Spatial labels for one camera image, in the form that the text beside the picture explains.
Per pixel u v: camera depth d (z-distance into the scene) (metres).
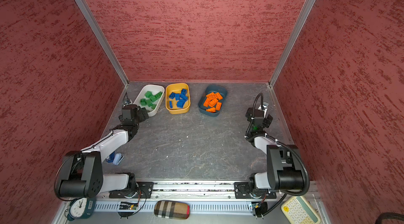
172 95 1.10
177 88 1.17
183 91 1.10
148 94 1.10
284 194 0.69
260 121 0.70
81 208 0.66
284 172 0.44
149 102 1.07
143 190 0.72
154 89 1.13
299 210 0.68
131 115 0.69
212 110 1.03
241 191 0.74
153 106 1.06
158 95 1.10
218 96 1.11
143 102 1.04
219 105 1.06
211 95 1.10
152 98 1.07
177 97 1.09
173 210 0.67
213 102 1.07
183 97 1.09
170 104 1.04
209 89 1.10
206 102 1.07
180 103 1.06
